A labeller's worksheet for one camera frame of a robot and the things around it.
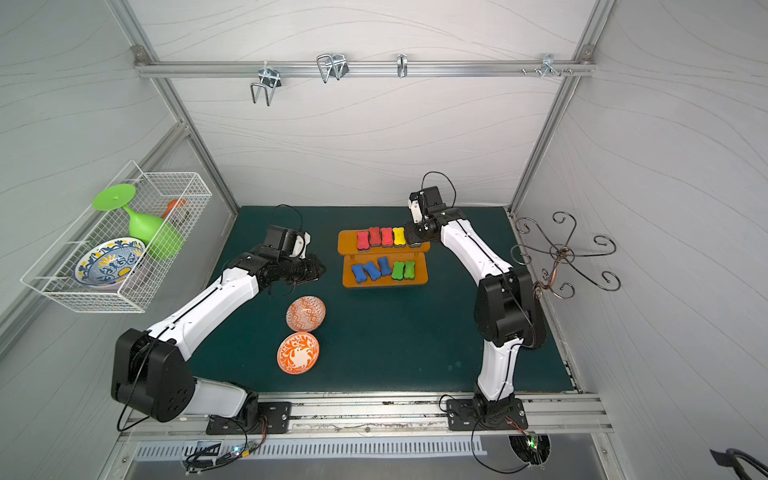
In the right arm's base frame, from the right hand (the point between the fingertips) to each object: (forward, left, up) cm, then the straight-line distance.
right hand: (414, 229), depth 92 cm
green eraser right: (-7, +1, -15) cm, 16 cm away
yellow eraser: (-2, +5, -1) cm, 5 cm away
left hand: (-16, +25, 0) cm, 30 cm away
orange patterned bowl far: (-23, +33, -15) cm, 43 cm away
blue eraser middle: (-7, +14, -14) cm, 21 cm away
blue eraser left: (-8, +18, -14) cm, 24 cm away
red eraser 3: (-3, +8, 0) cm, 9 cm away
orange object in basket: (-9, +65, +17) cm, 67 cm away
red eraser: (-4, +16, -1) cm, 16 cm away
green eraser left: (-7, +5, -14) cm, 16 cm away
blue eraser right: (-5, +10, -15) cm, 18 cm away
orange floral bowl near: (-34, +32, -15) cm, 50 cm away
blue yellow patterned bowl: (-29, +65, +20) cm, 74 cm away
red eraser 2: (-3, +12, 0) cm, 12 cm away
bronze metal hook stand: (-19, -34, +14) cm, 42 cm away
